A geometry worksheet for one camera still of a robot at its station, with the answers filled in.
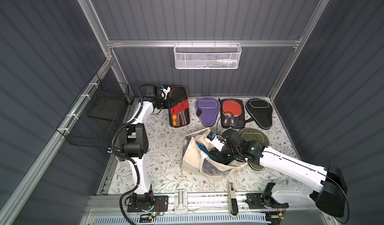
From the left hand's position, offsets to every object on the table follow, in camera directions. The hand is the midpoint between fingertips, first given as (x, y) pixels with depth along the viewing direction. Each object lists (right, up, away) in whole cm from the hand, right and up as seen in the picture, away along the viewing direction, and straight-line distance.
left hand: (178, 103), depth 95 cm
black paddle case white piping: (+59, -5, +13) cm, 60 cm away
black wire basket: (-41, -11, -21) cm, 48 cm away
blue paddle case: (+17, -26, -17) cm, 35 cm away
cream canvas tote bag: (+11, -29, -24) cm, 39 cm away
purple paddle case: (+21, -3, +17) cm, 27 cm away
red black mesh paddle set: (+1, -6, +2) cm, 6 cm away
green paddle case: (+47, -21, +2) cm, 51 cm away
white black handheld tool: (+29, -48, -24) cm, 62 cm away
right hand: (+20, -26, -19) cm, 38 cm away
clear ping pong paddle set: (+39, -7, +14) cm, 42 cm away
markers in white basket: (+27, +25, -2) cm, 37 cm away
